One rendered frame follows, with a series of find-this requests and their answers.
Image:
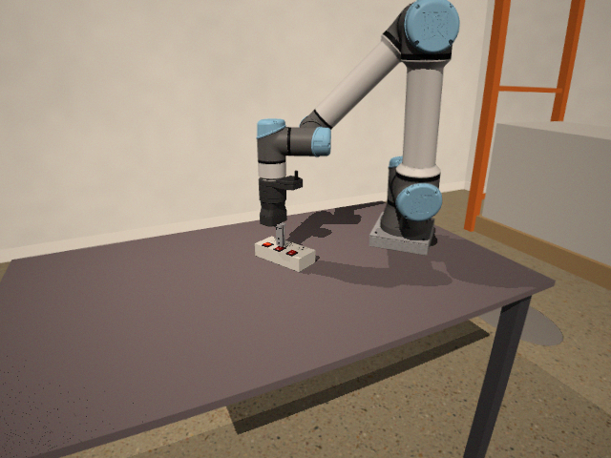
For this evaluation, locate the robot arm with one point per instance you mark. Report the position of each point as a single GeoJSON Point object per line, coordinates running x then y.
{"type": "Point", "coordinates": [431, 26]}

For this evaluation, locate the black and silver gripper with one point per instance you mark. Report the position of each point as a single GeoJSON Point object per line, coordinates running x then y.
{"type": "Point", "coordinates": [272, 192]}

